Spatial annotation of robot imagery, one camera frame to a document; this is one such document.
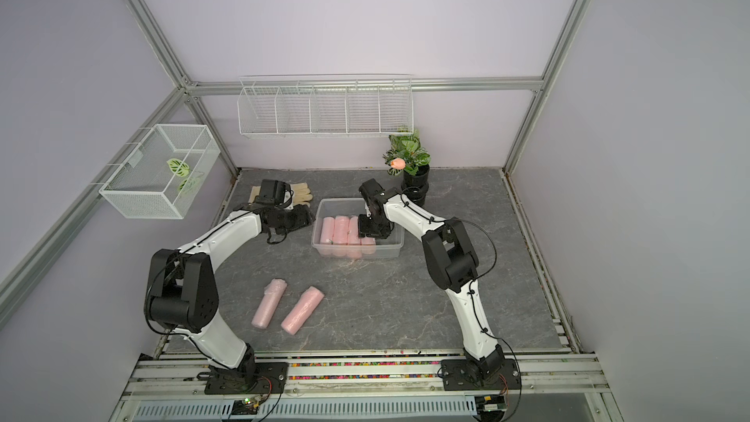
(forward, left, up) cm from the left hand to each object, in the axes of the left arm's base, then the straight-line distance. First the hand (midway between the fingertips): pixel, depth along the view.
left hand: (308, 221), depth 92 cm
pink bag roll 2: (-27, +1, -7) cm, 28 cm away
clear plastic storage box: (-7, -26, -9) cm, 28 cm away
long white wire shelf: (+35, -6, +19) cm, 40 cm away
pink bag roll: (-23, +11, -8) cm, 27 cm away
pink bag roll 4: (-8, -19, -4) cm, 21 cm away
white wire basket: (+7, +40, +16) cm, 44 cm away
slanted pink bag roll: (-2, -5, -7) cm, 9 cm away
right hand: (-2, -17, -6) cm, 19 cm away
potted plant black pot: (+11, -36, +1) cm, 38 cm away
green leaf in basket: (+7, +33, +19) cm, 39 cm away
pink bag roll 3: (-4, -14, -7) cm, 16 cm away
